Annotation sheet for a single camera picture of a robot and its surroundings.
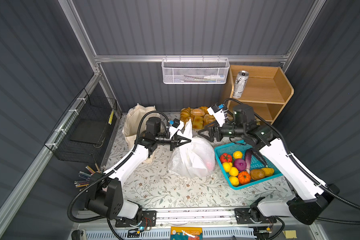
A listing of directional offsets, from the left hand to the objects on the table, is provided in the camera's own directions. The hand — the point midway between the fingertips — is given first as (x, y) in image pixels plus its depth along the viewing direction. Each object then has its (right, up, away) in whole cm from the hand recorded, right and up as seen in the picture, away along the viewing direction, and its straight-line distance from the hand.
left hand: (190, 140), depth 73 cm
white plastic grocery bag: (+2, -10, +4) cm, 11 cm away
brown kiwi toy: (+37, -19, +8) cm, 42 cm away
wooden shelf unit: (+49, +29, +19) cm, 60 cm away
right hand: (+5, +5, -7) cm, 10 cm away
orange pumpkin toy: (+30, -21, +8) cm, 38 cm away
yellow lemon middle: (+25, -19, +12) cm, 34 cm away
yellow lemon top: (+30, -11, +19) cm, 37 cm away
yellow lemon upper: (+22, -15, +11) cm, 29 cm away
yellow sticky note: (+46, -43, -4) cm, 63 cm away
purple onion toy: (+30, -15, +13) cm, 36 cm away
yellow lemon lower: (+24, -23, +8) cm, 34 cm away
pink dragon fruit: (+11, -15, +9) cm, 21 cm away
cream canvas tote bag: (-34, +13, +19) cm, 41 cm away
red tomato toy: (+22, -12, +15) cm, 29 cm away
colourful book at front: (-2, -43, -3) cm, 44 cm away
